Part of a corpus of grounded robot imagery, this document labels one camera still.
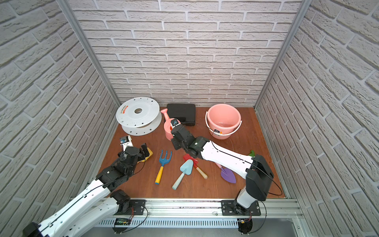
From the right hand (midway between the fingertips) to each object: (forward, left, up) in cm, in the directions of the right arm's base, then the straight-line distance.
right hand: (179, 134), depth 80 cm
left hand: (-3, +23, -2) cm, 24 cm away
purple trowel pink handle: (-17, -27, -19) cm, 37 cm away
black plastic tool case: (+35, -3, -20) cm, 40 cm away
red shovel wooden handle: (-9, -8, -19) cm, 22 cm away
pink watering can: (+3, +6, +5) cm, 8 cm away
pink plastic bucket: (+21, -30, -16) cm, 40 cm away
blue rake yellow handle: (-7, +12, -18) cm, 23 cm away
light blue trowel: (-12, -2, -19) cm, 23 cm away
